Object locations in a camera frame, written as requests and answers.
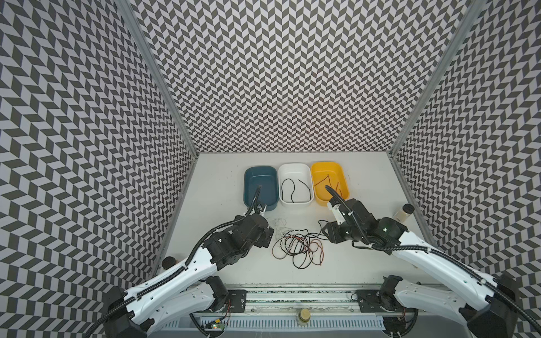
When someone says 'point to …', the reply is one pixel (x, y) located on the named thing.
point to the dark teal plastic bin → (266, 177)
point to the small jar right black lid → (403, 213)
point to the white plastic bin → (296, 185)
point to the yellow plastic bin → (330, 174)
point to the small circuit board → (218, 325)
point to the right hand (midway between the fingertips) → (327, 226)
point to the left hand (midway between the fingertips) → (259, 224)
